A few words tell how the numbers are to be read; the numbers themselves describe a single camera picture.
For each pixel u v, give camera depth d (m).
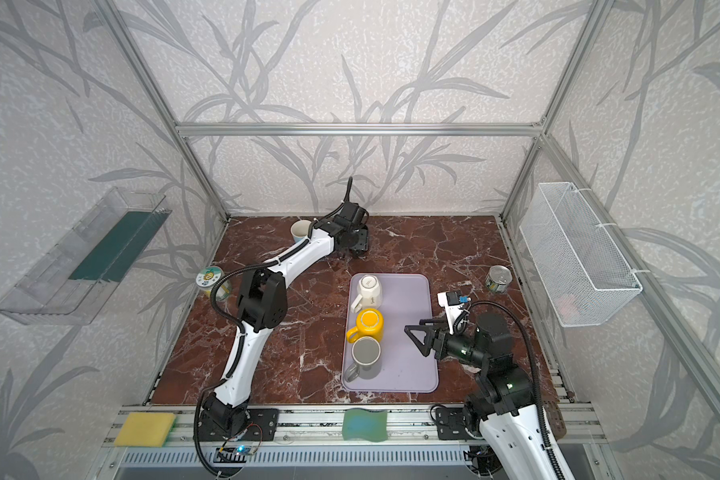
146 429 0.72
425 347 0.62
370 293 0.87
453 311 0.64
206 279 0.92
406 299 0.99
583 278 0.61
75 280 0.64
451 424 0.73
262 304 0.59
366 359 0.74
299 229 1.06
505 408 0.49
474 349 0.60
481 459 0.72
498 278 0.96
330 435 0.72
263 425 0.73
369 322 0.82
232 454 0.72
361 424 0.75
